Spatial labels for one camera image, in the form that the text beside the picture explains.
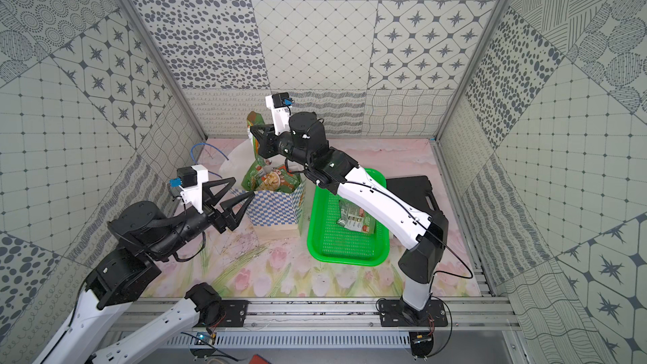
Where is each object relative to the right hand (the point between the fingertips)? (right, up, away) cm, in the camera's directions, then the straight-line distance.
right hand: (252, 132), depth 63 cm
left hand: (0, -12, -8) cm, 14 cm away
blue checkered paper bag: (+3, -24, +15) cm, 28 cm away
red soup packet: (0, -15, +30) cm, 33 cm away
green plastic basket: (+20, -37, +25) cm, 49 cm away
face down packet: (+29, -29, +29) cm, 50 cm away
